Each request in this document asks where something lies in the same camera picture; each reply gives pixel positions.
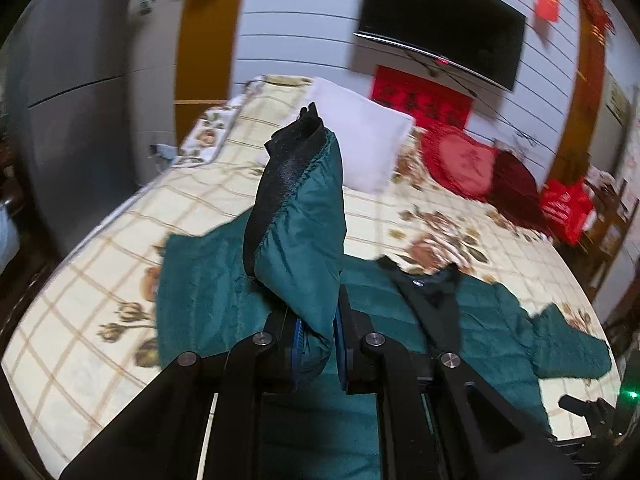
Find green quilted puffer jacket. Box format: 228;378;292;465
155;106;612;479

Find floral checked bed sheet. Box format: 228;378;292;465
1;76;603;476

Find dark red velvet cushion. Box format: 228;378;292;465
488;151;550;235

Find red plastic shopping bag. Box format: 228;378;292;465
539;178;593;246

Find wooden chair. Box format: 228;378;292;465
580;166;639;299

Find red heart-shaped cushion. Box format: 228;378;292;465
420;125;498;203

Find white square pillow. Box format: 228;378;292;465
254;77;417;195

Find grey wardrobe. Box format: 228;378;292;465
6;0;183;255

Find wall-mounted black television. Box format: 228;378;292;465
356;0;526;91

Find small red wall sticker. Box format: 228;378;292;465
534;0;561;23

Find red knot wall ornament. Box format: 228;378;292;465
580;0;616;37

